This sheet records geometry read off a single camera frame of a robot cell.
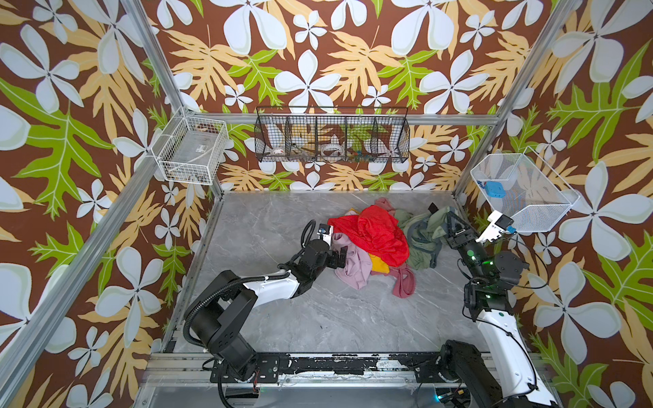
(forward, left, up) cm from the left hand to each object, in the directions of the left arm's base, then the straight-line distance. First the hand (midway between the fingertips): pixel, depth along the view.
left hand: (335, 241), depth 89 cm
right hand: (-6, -29, +23) cm, 38 cm away
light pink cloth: (-6, -8, -8) cm, 13 cm away
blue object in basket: (+13, -55, +14) cm, 58 cm away
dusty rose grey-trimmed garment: (-11, -26, -11) cm, 30 cm away
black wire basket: (+37, +1, +19) cm, 42 cm away
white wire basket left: (+24, +50, +21) cm, 59 cm away
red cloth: (+3, -14, +3) cm, 15 cm away
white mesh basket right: (+5, -62, +18) cm, 65 cm away
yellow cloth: (-5, -16, -7) cm, 18 cm away
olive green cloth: (+2, -31, +3) cm, 31 cm away
